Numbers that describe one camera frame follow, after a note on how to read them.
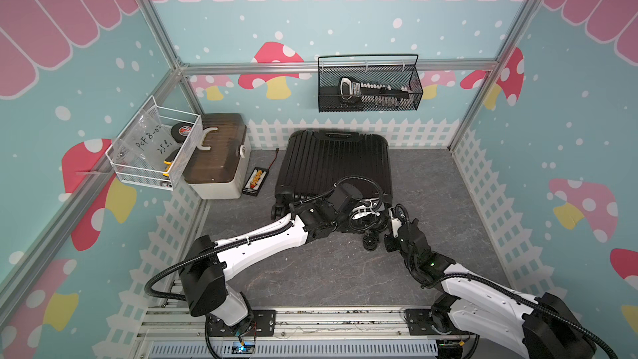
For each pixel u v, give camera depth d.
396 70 0.92
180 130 0.80
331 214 0.57
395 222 0.74
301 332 0.74
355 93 0.87
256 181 1.08
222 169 0.92
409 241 0.62
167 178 0.64
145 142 0.67
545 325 0.41
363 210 0.65
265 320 0.76
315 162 0.87
